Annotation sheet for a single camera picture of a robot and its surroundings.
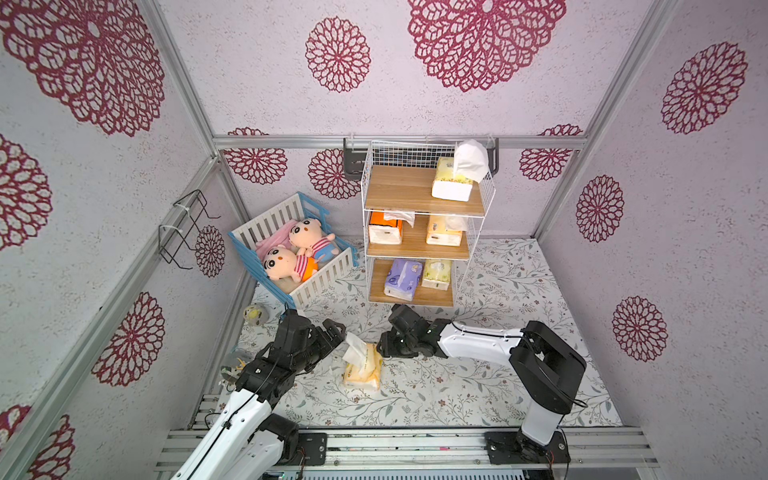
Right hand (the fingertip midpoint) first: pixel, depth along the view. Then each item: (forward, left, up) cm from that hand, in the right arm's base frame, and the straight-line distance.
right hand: (388, 347), depth 89 cm
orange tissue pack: (+22, +1, +28) cm, 36 cm away
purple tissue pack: (+23, -4, +4) cm, 23 cm away
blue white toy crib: (+31, +33, +9) cm, 46 cm away
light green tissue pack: (+26, -16, +2) cm, 31 cm away
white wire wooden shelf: (+27, -10, +26) cm, 39 cm away
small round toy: (+8, +41, +4) cm, 42 cm away
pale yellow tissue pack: (+22, -16, +27) cm, 38 cm away
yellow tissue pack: (-7, +7, +4) cm, 10 cm away
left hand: (-3, +13, +12) cm, 18 cm away
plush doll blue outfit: (+33, +28, +14) cm, 46 cm away
